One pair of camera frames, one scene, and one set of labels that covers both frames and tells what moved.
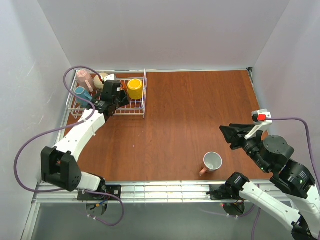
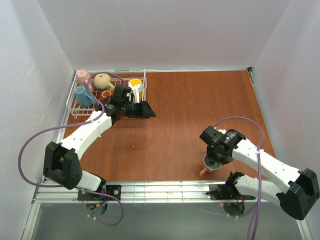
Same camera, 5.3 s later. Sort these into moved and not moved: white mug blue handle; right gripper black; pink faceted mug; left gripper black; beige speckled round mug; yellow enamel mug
Moved: left gripper black; right gripper black
Not moved: pink faceted mug; beige speckled round mug; yellow enamel mug; white mug blue handle
